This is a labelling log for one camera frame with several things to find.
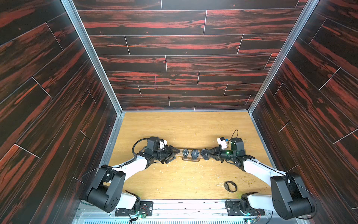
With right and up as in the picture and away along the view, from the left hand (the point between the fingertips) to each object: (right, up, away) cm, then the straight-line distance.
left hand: (179, 154), depth 84 cm
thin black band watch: (+28, -18, -5) cm, 33 cm away
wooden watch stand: (+7, -4, +7) cm, 11 cm away
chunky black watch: (+10, 0, +2) cm, 10 cm away
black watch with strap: (+16, 0, 0) cm, 16 cm away
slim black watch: (+4, 0, +3) cm, 5 cm away
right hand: (+18, +2, +2) cm, 18 cm away
